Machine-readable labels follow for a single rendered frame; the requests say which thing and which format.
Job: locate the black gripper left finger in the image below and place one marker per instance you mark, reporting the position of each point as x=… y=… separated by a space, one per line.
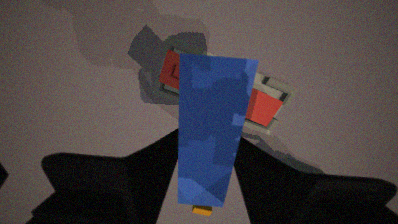
x=142 y=178

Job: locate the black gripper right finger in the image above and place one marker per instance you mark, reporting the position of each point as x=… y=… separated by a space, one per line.
x=275 y=193

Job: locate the yellow rectangular block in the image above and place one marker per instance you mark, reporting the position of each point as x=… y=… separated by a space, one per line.
x=205 y=210

